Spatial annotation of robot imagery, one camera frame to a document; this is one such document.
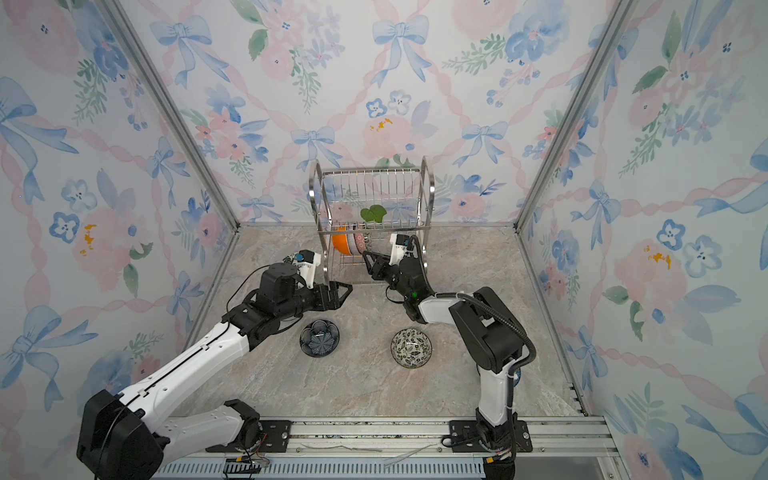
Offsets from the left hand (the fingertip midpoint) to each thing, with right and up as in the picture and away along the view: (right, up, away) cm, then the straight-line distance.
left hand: (342, 285), depth 77 cm
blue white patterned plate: (+35, -14, -24) cm, 44 cm away
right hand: (+5, +9, +12) cm, 16 cm away
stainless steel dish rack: (0, +26, +41) cm, 48 cm away
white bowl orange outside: (-4, +12, +22) cm, 25 cm away
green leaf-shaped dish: (+8, +20, +9) cm, 23 cm away
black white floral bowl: (+3, +12, +21) cm, 24 cm away
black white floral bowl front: (+19, -19, +11) cm, 29 cm away
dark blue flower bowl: (-9, -17, +12) cm, 23 cm away
